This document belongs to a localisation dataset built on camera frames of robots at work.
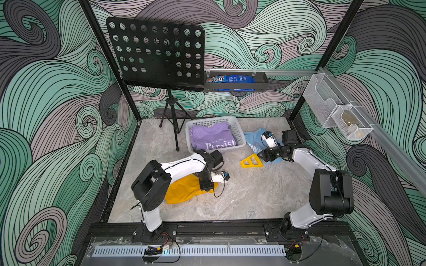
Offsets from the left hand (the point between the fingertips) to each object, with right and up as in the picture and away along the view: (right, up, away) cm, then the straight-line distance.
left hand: (209, 185), depth 83 cm
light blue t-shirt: (+30, +19, +19) cm, 40 cm away
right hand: (+34, +16, +9) cm, 39 cm away
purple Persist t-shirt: (+2, +24, +21) cm, 32 cm away
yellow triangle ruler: (+25, +10, +14) cm, 30 cm away
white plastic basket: (+16, +34, +26) cm, 45 cm away
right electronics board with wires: (+36, -25, -13) cm, 46 cm away
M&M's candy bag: (+4, +57, +8) cm, 58 cm away
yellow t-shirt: (-12, -2, +4) cm, 13 cm away
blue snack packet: (+16, +58, +9) cm, 61 cm away
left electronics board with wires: (-25, -26, -12) cm, 38 cm away
